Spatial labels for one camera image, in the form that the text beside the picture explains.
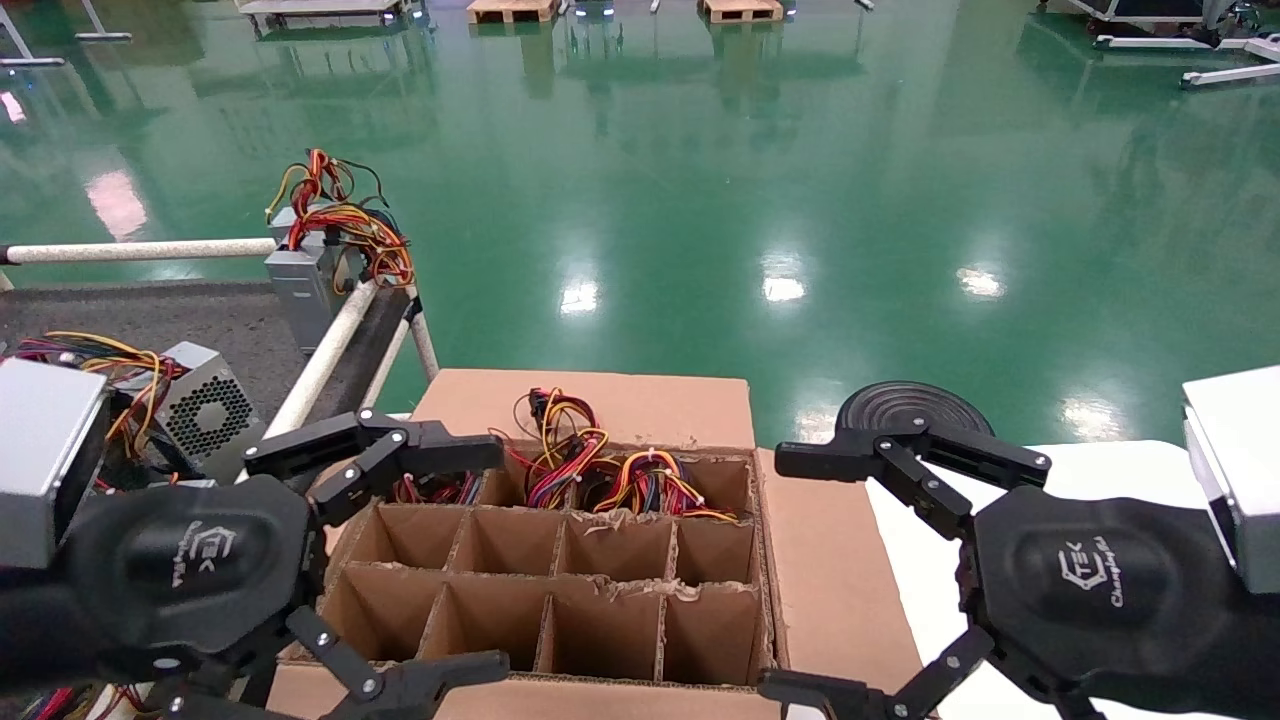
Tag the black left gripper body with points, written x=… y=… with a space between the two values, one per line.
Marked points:
x=160 y=570

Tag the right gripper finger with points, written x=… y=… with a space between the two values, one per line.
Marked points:
x=850 y=698
x=900 y=455

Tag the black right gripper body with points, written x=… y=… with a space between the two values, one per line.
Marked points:
x=1100 y=590

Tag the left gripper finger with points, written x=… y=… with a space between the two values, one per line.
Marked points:
x=400 y=690
x=400 y=448

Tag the cardboard box with dividers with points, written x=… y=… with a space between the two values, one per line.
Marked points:
x=620 y=400

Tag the black round ribbed disc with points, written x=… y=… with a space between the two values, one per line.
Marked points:
x=910 y=400

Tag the power supply with round vent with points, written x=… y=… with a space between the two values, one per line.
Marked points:
x=210 y=410

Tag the grey foam cart mat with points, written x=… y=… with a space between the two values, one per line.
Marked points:
x=200 y=315

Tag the grey low platform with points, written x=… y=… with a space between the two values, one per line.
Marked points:
x=320 y=8

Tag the wooden pallet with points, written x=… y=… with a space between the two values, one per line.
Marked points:
x=742 y=10
x=510 y=10

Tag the white metal stand leg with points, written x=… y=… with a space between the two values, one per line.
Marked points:
x=100 y=36
x=25 y=58
x=1160 y=42
x=1230 y=75

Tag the dark machine base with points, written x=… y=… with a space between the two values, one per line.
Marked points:
x=1150 y=8

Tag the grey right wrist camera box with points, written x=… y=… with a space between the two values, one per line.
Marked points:
x=1240 y=470

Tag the white pipe cart frame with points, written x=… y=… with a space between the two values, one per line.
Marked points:
x=150 y=250

